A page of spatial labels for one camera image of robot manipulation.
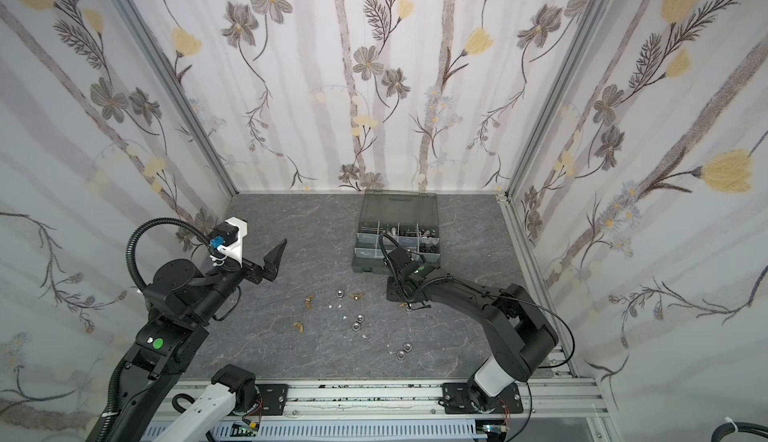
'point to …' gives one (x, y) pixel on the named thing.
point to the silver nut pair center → (356, 326)
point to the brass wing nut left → (300, 326)
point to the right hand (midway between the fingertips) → (387, 285)
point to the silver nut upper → (340, 293)
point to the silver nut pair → (407, 347)
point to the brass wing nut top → (357, 296)
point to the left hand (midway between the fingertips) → (259, 224)
